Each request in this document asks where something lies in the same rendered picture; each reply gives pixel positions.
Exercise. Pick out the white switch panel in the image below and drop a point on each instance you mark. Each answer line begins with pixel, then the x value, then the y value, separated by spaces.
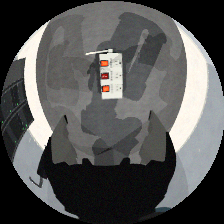
pixel 111 74

